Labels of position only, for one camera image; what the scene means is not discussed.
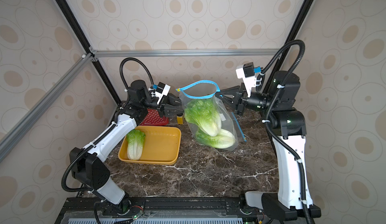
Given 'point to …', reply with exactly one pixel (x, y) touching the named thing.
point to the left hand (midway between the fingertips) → (184, 109)
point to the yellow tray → (161, 146)
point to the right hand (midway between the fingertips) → (221, 94)
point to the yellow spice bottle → (180, 118)
